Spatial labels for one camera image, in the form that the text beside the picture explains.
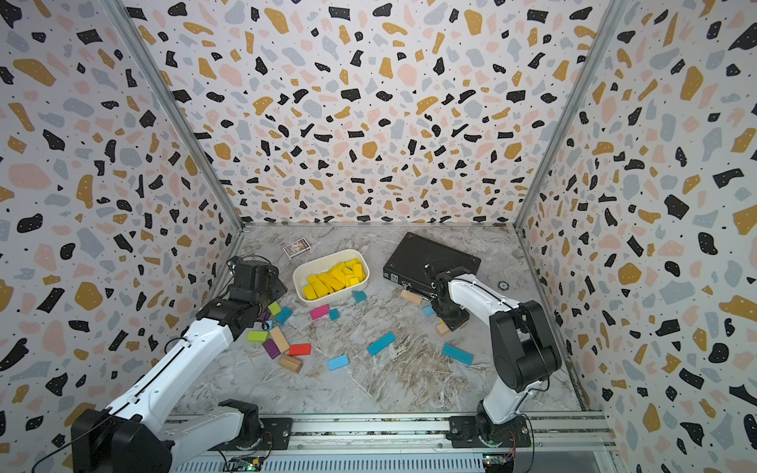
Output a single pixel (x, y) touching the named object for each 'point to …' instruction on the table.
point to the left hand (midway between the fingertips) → (277, 282)
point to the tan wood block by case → (411, 297)
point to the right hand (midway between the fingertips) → (445, 315)
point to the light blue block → (338, 363)
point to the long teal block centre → (378, 345)
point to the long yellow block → (317, 286)
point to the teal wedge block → (359, 296)
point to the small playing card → (297, 247)
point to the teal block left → (285, 313)
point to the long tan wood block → (281, 341)
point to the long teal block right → (457, 354)
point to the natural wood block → (291, 364)
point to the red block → (300, 350)
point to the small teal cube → (334, 314)
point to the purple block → (271, 348)
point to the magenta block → (319, 311)
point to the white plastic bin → (325, 265)
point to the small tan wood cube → (442, 328)
